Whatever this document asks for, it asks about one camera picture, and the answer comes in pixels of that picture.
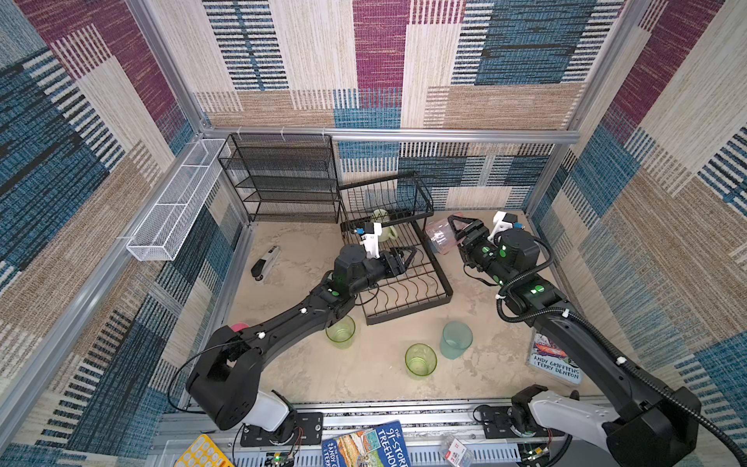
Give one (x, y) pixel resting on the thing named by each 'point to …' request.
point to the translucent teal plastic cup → (456, 338)
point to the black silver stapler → (263, 268)
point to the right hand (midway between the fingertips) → (451, 230)
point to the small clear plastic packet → (455, 453)
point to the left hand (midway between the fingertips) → (413, 252)
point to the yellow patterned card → (203, 452)
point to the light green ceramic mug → (387, 233)
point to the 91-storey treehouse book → (382, 446)
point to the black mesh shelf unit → (284, 178)
